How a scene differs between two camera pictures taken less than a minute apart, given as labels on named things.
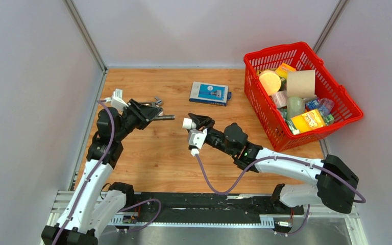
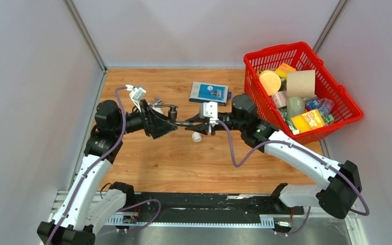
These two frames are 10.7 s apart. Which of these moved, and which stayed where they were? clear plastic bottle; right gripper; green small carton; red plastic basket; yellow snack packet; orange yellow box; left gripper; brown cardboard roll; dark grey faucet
Moved: left gripper; dark grey faucet; right gripper
Stayed: yellow snack packet; brown cardboard roll; green small carton; red plastic basket; orange yellow box; clear plastic bottle
